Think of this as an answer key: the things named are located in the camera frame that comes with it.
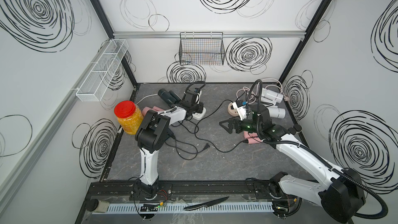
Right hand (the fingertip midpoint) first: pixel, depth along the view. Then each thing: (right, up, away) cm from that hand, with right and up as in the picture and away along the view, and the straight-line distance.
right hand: (225, 122), depth 75 cm
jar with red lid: (-50, +2, +6) cm, 50 cm away
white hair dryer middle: (+37, +3, +23) cm, 43 cm away
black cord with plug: (-8, -14, +15) cm, 22 cm away
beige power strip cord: (+52, +12, +40) cm, 67 cm away
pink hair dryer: (-48, +5, +22) cm, 53 cm away
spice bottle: (+41, -5, +10) cm, 42 cm away
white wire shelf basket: (-63, +18, -3) cm, 66 cm away
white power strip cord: (-52, +13, +37) cm, 65 cm away
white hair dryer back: (+37, +13, +32) cm, 51 cm away
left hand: (-12, +8, +25) cm, 29 cm away
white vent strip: (-3, -38, -5) cm, 39 cm away
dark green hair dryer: (-34, +13, +31) cm, 47 cm away
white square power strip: (-14, +1, +24) cm, 28 cm away
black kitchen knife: (-10, -37, -5) cm, 39 cm away
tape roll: (-55, -32, -13) cm, 65 cm away
